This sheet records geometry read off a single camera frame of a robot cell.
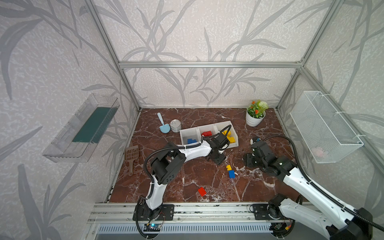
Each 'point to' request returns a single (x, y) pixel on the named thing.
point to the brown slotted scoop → (131, 154)
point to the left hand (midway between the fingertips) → (220, 154)
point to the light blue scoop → (165, 128)
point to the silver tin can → (175, 125)
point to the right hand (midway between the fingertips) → (247, 152)
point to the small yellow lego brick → (229, 168)
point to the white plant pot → (252, 121)
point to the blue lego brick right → (231, 174)
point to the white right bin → (231, 135)
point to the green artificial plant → (256, 109)
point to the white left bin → (190, 136)
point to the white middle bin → (212, 128)
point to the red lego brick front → (202, 191)
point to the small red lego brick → (206, 133)
